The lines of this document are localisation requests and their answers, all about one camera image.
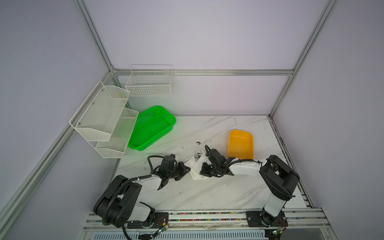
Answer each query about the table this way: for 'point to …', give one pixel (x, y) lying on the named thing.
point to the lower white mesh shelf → (115, 147)
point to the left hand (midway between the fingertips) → (190, 169)
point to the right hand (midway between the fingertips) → (198, 173)
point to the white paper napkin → (195, 166)
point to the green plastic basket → (150, 126)
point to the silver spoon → (197, 156)
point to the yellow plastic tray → (241, 145)
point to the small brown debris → (199, 142)
